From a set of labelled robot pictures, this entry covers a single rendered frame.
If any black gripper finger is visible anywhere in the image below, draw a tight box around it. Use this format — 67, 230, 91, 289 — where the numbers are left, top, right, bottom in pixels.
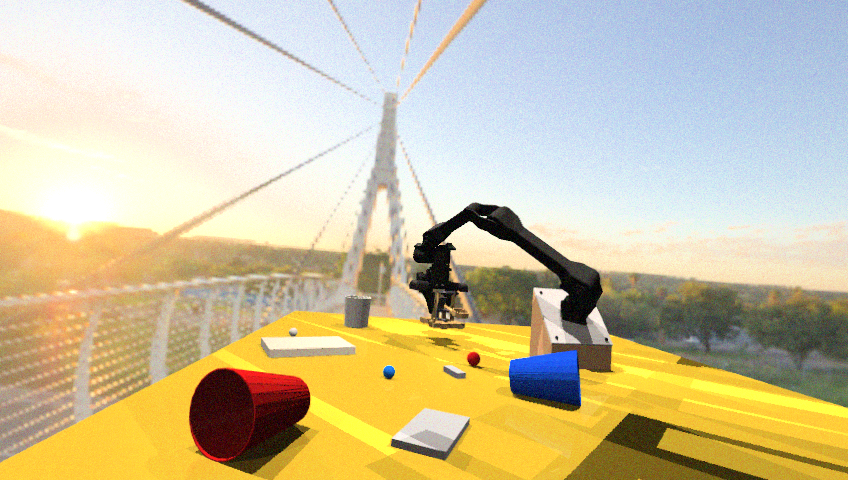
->
444, 293, 459, 307
419, 290, 435, 314

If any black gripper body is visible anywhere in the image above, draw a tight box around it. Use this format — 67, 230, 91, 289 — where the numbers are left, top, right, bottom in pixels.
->
409, 264, 468, 293

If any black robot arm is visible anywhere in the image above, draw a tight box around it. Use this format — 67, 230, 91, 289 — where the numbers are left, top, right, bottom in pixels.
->
413, 202, 603, 326

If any red cup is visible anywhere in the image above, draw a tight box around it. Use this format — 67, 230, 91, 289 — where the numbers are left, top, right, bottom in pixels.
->
189, 367, 311, 462

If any white cup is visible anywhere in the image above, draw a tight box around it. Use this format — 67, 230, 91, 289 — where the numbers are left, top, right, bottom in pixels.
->
344, 296, 371, 328

